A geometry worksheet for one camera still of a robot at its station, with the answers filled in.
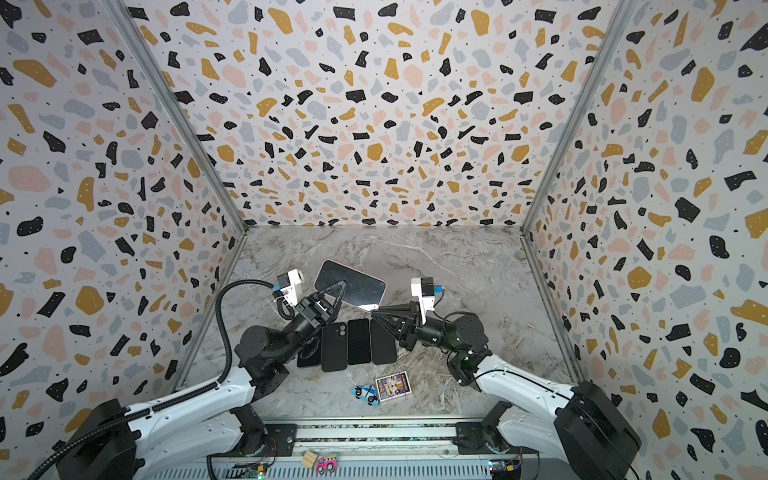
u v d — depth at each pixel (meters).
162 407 0.46
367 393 0.80
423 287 0.58
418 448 0.73
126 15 0.70
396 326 0.64
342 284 0.63
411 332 0.59
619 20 0.72
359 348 0.90
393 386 0.81
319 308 0.60
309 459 0.70
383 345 0.90
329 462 0.69
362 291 0.63
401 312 0.62
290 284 0.62
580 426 0.41
